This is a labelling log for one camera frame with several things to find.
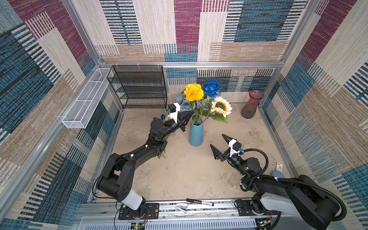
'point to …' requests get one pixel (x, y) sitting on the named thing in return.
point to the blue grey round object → (278, 174)
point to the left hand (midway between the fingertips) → (194, 111)
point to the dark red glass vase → (249, 110)
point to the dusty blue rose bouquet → (186, 106)
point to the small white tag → (279, 167)
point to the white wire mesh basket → (78, 115)
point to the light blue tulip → (161, 153)
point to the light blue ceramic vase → (196, 137)
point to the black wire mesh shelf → (139, 86)
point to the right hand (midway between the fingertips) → (216, 140)
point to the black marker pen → (200, 202)
